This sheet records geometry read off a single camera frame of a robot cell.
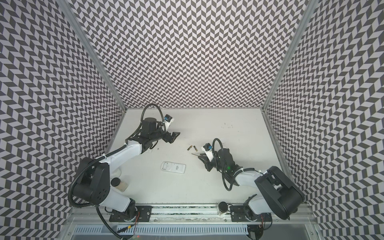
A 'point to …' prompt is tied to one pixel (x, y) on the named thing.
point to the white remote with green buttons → (173, 167)
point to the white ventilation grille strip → (164, 230)
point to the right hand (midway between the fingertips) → (200, 159)
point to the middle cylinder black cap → (223, 206)
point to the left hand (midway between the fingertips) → (174, 129)
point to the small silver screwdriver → (195, 154)
